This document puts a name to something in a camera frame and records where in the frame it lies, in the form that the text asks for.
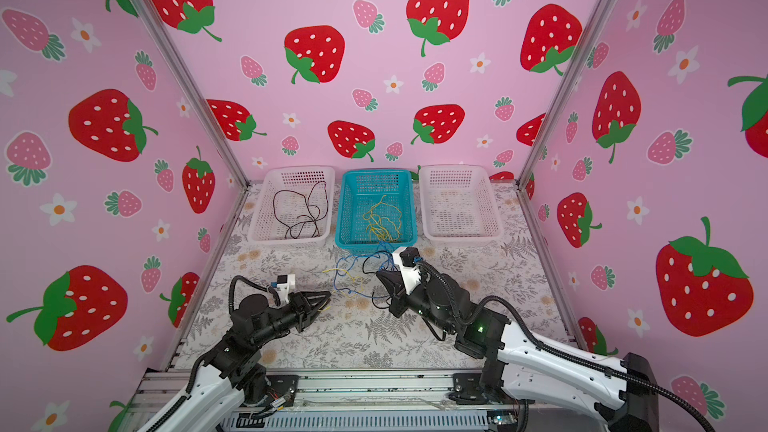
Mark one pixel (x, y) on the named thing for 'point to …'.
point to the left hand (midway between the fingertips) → (330, 297)
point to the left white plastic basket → (294, 206)
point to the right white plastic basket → (459, 205)
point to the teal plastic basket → (358, 192)
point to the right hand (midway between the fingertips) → (376, 273)
